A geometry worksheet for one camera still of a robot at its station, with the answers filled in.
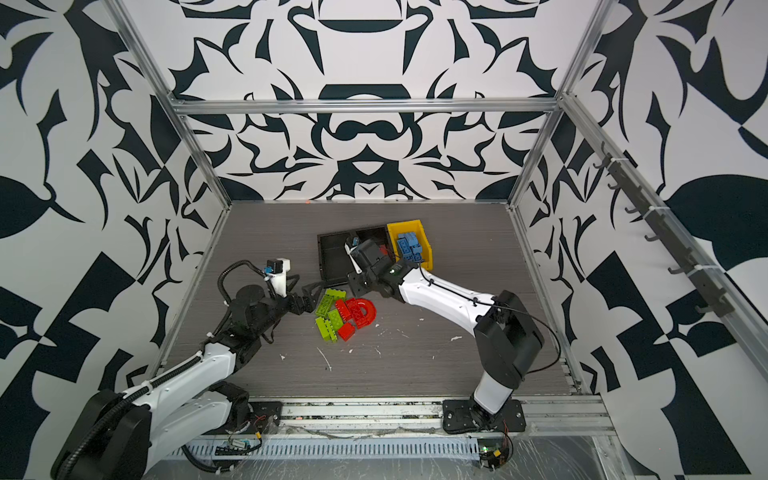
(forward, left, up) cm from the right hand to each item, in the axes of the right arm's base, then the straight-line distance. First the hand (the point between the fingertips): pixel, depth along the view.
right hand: (355, 274), depth 84 cm
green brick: (-8, +7, -13) cm, 16 cm away
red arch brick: (-5, -2, -13) cm, 15 cm away
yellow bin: (+23, -17, -7) cm, 30 cm away
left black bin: (+13, +9, -12) cm, 20 cm away
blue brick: (+16, -15, -10) cm, 24 cm away
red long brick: (-4, +1, -13) cm, 13 cm away
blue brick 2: (+16, -18, -9) cm, 25 cm away
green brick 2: (-11, +9, -12) cm, 18 cm away
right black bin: (+25, -6, -14) cm, 29 cm away
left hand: (-2, +12, +3) cm, 12 cm away
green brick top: (+1, +8, -11) cm, 14 cm away
